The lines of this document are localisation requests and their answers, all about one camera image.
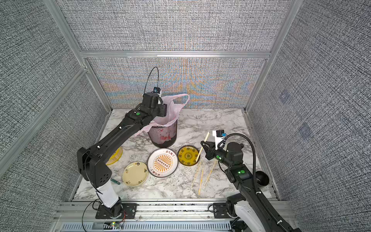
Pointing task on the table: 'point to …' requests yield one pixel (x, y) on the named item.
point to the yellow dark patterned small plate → (187, 155)
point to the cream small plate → (135, 173)
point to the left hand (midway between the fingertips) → (163, 103)
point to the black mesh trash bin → (163, 137)
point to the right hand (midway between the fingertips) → (202, 139)
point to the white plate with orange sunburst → (162, 162)
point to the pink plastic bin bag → (173, 111)
